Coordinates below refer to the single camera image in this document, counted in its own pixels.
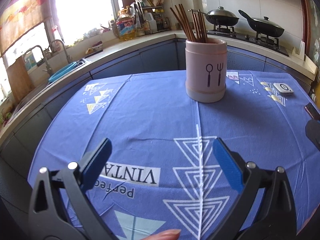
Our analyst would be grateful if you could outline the white plastic jug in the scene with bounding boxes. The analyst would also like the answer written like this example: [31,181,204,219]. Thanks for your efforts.
[144,12,157,34]

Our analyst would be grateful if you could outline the tall metal faucet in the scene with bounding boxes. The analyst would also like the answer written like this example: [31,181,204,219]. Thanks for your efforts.
[49,39,70,65]

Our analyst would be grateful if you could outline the wooden cutting board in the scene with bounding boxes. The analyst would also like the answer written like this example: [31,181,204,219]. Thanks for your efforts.
[5,57,35,103]

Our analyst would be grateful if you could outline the bundle of wooden chopsticks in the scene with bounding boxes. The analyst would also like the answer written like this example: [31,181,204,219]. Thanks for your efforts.
[174,4,195,41]

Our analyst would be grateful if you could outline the window blind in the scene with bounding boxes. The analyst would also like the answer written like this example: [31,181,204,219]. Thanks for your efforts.
[0,0,55,53]

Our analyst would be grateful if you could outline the red wooden chopstick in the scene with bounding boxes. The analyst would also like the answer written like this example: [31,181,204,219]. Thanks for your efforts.
[170,7,193,41]

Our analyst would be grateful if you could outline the blue printed tablecloth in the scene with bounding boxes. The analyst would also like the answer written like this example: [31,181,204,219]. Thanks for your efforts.
[27,70,320,240]

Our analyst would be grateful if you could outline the glass door with wooden frame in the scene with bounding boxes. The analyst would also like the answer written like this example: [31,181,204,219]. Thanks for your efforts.
[297,0,320,68]

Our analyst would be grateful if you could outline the gas stove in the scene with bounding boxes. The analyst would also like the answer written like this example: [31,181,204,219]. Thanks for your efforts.
[206,25,289,57]

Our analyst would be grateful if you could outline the pink ceramic utensil holder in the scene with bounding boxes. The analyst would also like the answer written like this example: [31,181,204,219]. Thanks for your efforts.
[185,39,228,103]

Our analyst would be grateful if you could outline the angular metal faucet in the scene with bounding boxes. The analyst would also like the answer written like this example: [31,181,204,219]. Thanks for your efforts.
[23,45,52,77]

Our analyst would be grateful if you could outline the cooking oil bottle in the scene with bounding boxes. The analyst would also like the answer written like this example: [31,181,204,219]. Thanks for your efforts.
[115,9,137,42]

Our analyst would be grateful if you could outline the black wok with dark lid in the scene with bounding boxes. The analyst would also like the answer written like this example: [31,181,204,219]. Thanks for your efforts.
[238,10,285,38]

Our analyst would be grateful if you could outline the white square device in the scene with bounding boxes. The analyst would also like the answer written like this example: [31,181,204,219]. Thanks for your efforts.
[272,82,294,96]

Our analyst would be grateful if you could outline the white plastic holder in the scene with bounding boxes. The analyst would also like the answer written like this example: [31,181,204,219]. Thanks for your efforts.
[292,39,306,60]

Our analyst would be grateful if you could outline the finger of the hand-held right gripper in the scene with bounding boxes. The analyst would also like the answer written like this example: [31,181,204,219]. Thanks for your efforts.
[305,119,320,152]

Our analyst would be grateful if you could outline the black wok with steel lid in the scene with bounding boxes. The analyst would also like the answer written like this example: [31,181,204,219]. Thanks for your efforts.
[200,7,240,27]

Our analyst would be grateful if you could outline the metal spice rack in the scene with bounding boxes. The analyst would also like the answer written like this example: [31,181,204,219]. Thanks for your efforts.
[136,4,172,34]

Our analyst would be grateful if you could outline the blue plastic basin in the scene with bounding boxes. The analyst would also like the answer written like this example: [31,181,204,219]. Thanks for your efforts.
[48,62,77,83]

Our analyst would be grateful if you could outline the person's left hand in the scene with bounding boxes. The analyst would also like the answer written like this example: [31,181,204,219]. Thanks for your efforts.
[147,228,182,240]

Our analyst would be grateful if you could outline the smartphone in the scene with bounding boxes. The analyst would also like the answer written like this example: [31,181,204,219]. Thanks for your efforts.
[304,102,320,120]

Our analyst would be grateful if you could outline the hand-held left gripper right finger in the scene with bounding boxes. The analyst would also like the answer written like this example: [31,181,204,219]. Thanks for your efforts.
[212,137,297,240]

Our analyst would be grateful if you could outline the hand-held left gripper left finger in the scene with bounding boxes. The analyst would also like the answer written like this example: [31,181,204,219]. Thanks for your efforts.
[28,137,113,240]

